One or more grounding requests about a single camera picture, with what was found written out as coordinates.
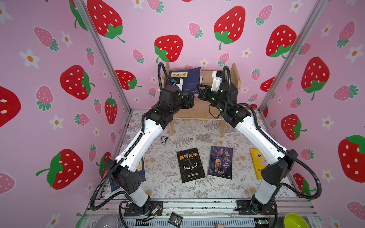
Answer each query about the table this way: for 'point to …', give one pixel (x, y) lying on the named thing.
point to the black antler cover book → (190, 165)
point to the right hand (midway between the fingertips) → (195, 84)
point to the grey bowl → (108, 220)
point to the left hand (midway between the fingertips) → (189, 94)
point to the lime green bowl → (292, 220)
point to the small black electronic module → (175, 219)
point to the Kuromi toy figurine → (163, 139)
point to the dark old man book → (220, 162)
